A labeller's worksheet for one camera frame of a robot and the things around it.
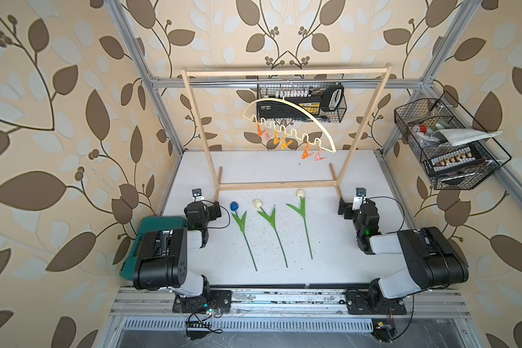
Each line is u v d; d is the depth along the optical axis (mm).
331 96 847
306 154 745
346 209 844
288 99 690
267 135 845
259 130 865
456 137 646
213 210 887
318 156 735
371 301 678
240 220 951
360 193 792
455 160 675
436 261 469
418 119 829
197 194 823
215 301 737
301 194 1016
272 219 938
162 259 468
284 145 1249
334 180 1066
